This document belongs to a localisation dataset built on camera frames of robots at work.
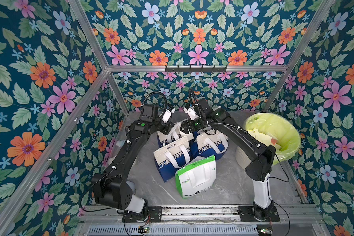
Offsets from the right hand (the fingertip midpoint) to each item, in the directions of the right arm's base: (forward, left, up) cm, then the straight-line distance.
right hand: (190, 122), depth 81 cm
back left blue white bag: (-9, +8, +1) cm, 11 cm away
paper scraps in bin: (-2, -45, -12) cm, 47 cm away
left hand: (-1, +9, +2) cm, 10 cm away
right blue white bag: (-9, -12, -6) cm, 16 cm away
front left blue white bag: (-17, +8, -9) cm, 21 cm away
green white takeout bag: (-27, -4, -8) cm, 29 cm away
